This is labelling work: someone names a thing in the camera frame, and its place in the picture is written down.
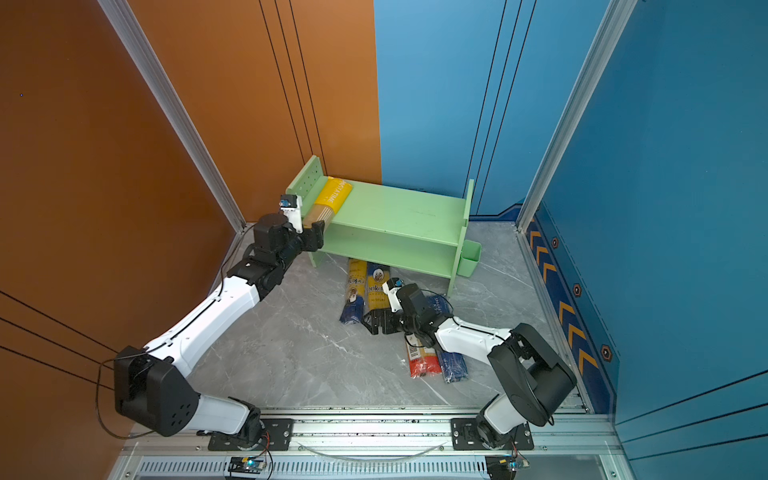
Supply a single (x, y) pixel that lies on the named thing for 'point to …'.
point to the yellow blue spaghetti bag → (356, 291)
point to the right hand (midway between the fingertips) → (372, 319)
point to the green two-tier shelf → (392, 227)
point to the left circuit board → (246, 465)
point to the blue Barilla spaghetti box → (453, 364)
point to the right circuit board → (501, 467)
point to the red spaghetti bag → (422, 360)
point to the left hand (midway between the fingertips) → (312, 218)
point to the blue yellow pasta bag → (376, 297)
